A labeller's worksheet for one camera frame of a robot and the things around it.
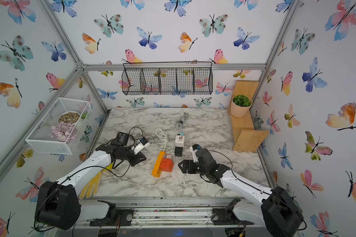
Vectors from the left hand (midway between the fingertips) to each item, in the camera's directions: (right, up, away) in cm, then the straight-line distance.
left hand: (145, 155), depth 85 cm
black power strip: (+19, 0, +11) cm, 22 cm away
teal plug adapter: (+21, +11, +21) cm, 32 cm away
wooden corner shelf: (+57, +10, +1) cm, 58 cm away
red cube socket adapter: (+12, -6, +1) cm, 14 cm away
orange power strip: (+7, -9, -1) cm, 12 cm away
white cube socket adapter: (+19, +7, +8) cm, 22 cm away
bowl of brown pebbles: (-31, +21, -15) cm, 40 cm away
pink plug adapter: (+12, -2, +6) cm, 14 cm away
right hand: (+23, -4, -4) cm, 23 cm away
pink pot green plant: (+60, +31, +14) cm, 69 cm away
